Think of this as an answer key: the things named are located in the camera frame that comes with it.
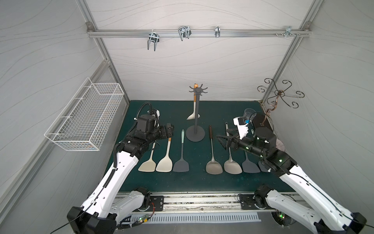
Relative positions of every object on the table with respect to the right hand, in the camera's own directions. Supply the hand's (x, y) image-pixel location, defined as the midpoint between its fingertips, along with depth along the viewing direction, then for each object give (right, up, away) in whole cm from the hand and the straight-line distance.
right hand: (222, 133), depth 67 cm
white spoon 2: (-30, -22, +21) cm, 43 cm away
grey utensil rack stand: (-11, -5, +34) cm, 36 cm away
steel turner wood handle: (-2, -23, +18) cm, 29 cm away
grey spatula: (-20, -21, +18) cm, 34 cm away
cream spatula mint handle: (-39, -22, +18) cm, 48 cm away
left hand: (-28, +2, +7) cm, 28 cm away
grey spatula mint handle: (+11, -10, -16) cm, 22 cm away
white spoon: (-14, +8, +24) cm, 28 cm away
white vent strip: (-21, -42, +3) cm, 47 cm away
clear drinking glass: (+29, +9, +41) cm, 51 cm away
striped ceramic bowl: (+43, -11, +25) cm, 50 cm away
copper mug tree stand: (+35, +17, +19) cm, 43 cm away
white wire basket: (-66, +6, +2) cm, 66 cm away
